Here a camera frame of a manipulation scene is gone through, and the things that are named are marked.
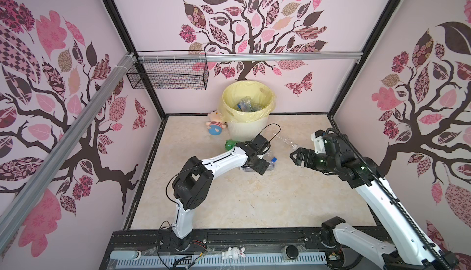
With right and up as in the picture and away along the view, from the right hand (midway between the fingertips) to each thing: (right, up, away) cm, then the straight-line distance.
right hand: (299, 155), depth 71 cm
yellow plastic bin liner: (-13, +30, +27) cm, 42 cm away
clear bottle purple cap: (-21, -7, +9) cm, 24 cm away
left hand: (-15, -8, +19) cm, 25 cm away
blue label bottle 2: (-21, +25, +29) cm, 43 cm away
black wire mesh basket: (-73, +48, +51) cm, 101 cm away
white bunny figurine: (-26, -37, -3) cm, 46 cm away
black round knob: (-6, -33, -9) cm, 35 cm away
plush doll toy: (-39, +14, +35) cm, 54 cm away
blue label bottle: (-6, -6, +24) cm, 25 cm away
